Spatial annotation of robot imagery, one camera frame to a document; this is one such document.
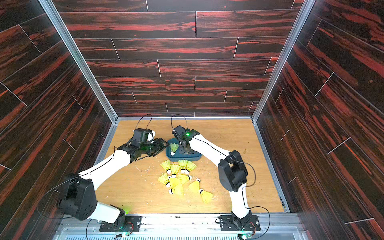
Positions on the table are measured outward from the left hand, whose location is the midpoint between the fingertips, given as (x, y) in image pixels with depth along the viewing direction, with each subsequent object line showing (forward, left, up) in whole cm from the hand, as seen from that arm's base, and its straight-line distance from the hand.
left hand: (168, 146), depth 85 cm
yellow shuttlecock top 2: (-5, -8, -12) cm, 15 cm away
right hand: (+3, -12, -6) cm, 14 cm away
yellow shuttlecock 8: (-23, -23, -16) cm, 36 cm away
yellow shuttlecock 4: (-15, +2, -13) cm, 20 cm away
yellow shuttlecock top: (-8, -3, -13) cm, 15 cm away
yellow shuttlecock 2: (-6, +2, -12) cm, 13 cm away
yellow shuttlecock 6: (-20, -6, -14) cm, 25 cm away
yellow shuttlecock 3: (-6, -13, -12) cm, 19 cm away
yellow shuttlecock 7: (-18, -15, -15) cm, 28 cm away
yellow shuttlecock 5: (-14, -9, -13) cm, 21 cm away
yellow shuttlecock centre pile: (-16, -4, -13) cm, 21 cm away
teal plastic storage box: (+3, -4, -16) cm, 16 cm away
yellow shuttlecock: (+7, -1, -12) cm, 14 cm away
